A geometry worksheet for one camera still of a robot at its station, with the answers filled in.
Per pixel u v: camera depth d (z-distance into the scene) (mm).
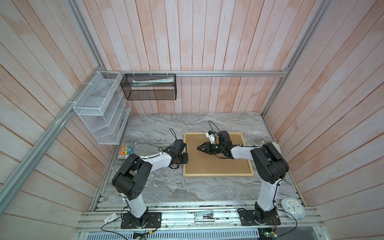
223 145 797
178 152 745
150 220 728
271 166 521
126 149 981
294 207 755
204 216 734
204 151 868
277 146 925
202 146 906
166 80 903
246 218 731
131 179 467
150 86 1036
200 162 923
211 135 903
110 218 730
